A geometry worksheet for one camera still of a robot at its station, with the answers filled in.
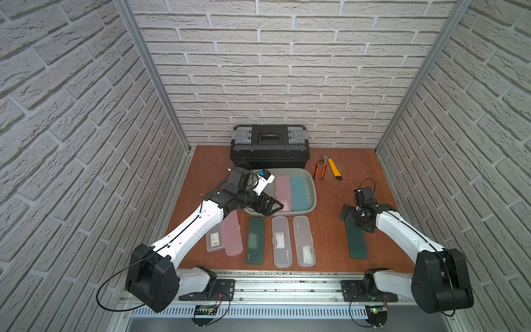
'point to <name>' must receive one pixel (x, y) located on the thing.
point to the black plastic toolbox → (270, 146)
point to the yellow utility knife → (337, 173)
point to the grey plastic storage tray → (269, 190)
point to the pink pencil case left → (231, 230)
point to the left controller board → (204, 310)
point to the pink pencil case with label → (283, 193)
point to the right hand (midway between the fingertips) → (354, 218)
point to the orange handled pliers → (324, 161)
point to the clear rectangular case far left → (214, 241)
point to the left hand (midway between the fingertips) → (277, 200)
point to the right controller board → (376, 315)
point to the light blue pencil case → (299, 194)
